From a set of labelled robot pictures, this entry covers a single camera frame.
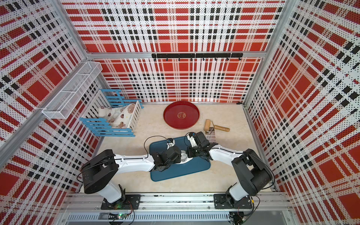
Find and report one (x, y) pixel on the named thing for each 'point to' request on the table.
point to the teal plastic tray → (176, 170)
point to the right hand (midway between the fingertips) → (189, 152)
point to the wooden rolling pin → (209, 127)
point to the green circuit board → (122, 216)
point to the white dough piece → (188, 159)
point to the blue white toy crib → (109, 98)
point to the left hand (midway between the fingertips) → (181, 155)
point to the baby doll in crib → (118, 117)
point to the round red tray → (181, 115)
